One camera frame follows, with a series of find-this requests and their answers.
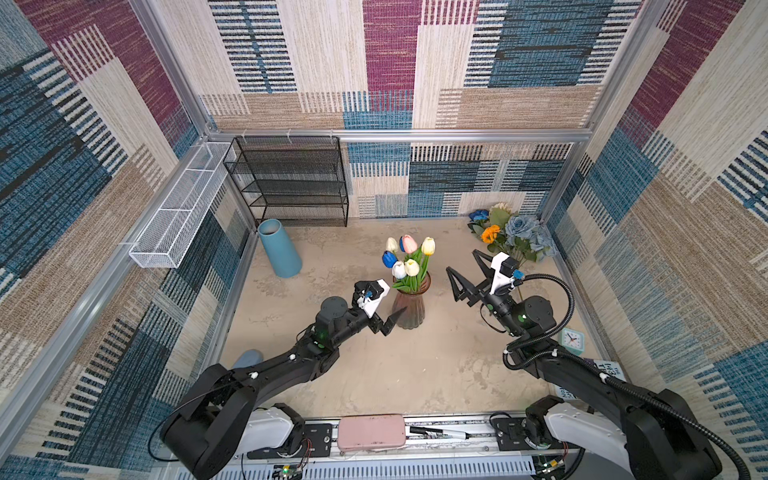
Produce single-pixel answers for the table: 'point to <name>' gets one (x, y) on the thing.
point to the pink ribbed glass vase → (414, 301)
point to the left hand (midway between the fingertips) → (392, 290)
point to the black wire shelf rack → (292, 180)
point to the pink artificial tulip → (409, 244)
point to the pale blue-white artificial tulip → (398, 270)
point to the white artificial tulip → (392, 245)
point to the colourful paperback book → (607, 368)
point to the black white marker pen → (442, 433)
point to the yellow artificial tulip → (428, 246)
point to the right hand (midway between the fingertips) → (459, 262)
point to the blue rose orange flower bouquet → (501, 229)
